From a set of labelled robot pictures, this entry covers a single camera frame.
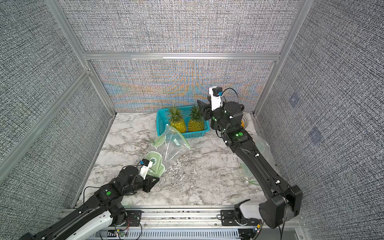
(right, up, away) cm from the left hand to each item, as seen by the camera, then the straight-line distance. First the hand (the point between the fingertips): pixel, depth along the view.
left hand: (161, 179), depth 76 cm
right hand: (+21, +41, -11) cm, 48 cm away
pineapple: (+6, +31, +15) cm, 35 cm away
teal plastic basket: (-7, +32, +37) cm, 50 cm away
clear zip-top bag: (+3, +18, +5) cm, 19 cm away
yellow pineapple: (+19, +29, +19) cm, 40 cm away
